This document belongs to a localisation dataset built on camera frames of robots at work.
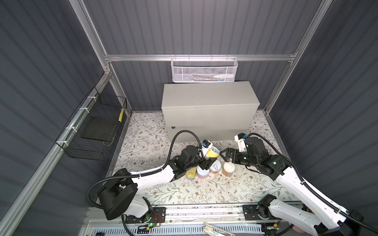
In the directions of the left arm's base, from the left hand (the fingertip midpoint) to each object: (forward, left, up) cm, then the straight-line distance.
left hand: (212, 153), depth 79 cm
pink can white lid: (-3, -3, -10) cm, 11 cm away
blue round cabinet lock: (+19, +21, +2) cm, 28 cm away
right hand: (-3, -7, +4) cm, 8 cm away
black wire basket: (+11, +60, +12) cm, 62 cm away
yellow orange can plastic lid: (-5, -10, -8) cm, 14 cm away
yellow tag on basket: (+22, +51, +10) cm, 56 cm away
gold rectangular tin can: (-6, +12, -10) cm, 17 cm away
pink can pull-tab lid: (-7, +5, -11) cm, 14 cm away
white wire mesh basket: (+77, -4, +7) cm, 77 cm away
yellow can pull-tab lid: (-1, 0, +4) cm, 4 cm away
